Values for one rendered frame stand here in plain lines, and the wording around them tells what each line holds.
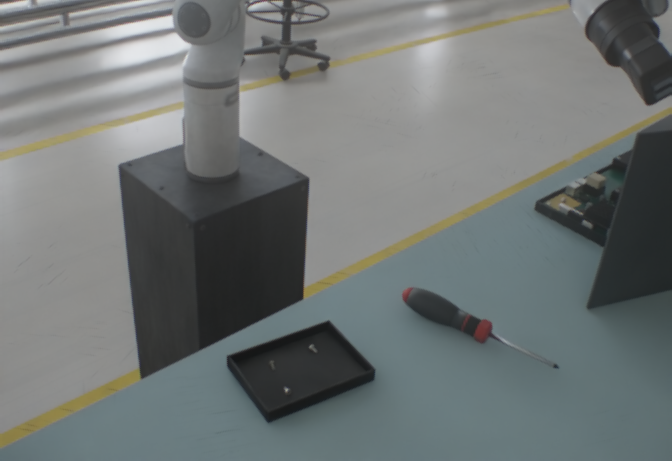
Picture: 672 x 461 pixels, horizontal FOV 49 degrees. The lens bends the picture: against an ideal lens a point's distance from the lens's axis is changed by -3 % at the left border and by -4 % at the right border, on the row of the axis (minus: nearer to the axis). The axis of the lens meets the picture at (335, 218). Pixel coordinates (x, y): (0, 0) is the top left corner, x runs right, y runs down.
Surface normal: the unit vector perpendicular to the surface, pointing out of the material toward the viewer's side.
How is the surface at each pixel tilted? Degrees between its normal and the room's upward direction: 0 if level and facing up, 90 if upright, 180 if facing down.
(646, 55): 45
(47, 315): 0
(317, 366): 0
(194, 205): 0
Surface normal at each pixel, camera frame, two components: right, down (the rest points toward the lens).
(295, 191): 0.68, 0.42
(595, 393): 0.07, -0.85
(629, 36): -0.40, -0.21
